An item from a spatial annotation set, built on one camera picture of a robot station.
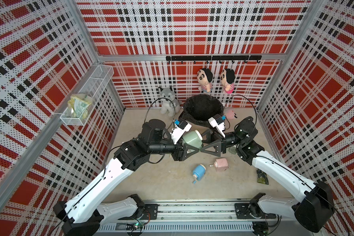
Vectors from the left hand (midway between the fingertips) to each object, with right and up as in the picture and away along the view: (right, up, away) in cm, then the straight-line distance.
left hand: (195, 146), depth 59 cm
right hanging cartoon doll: (+24, +40, +34) cm, 58 cm away
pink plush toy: (+30, +16, +52) cm, 62 cm away
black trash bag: (+5, +19, +37) cm, 42 cm away
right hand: (+3, 0, 0) cm, 3 cm away
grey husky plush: (-16, +23, +51) cm, 58 cm away
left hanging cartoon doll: (+8, +38, +32) cm, 50 cm away
